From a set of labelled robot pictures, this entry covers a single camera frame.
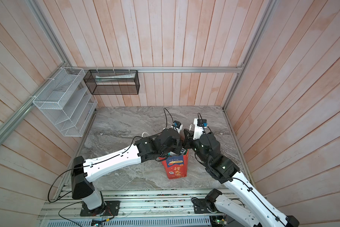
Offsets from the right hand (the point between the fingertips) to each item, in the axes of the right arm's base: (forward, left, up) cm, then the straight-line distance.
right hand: (184, 130), depth 67 cm
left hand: (-3, +1, -8) cm, 9 cm away
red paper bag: (-12, +3, -15) cm, 19 cm away
